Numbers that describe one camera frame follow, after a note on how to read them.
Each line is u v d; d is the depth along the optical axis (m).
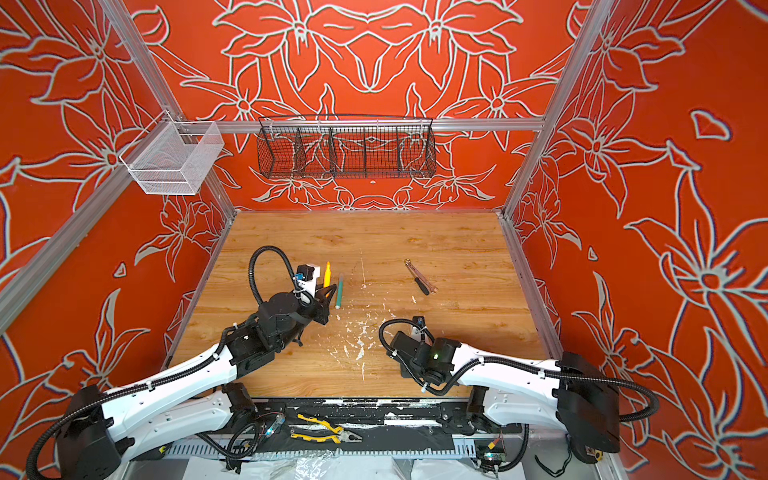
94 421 0.41
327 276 0.71
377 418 0.74
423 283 0.98
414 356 0.60
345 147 1.00
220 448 0.60
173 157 0.92
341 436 0.70
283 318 0.55
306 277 0.62
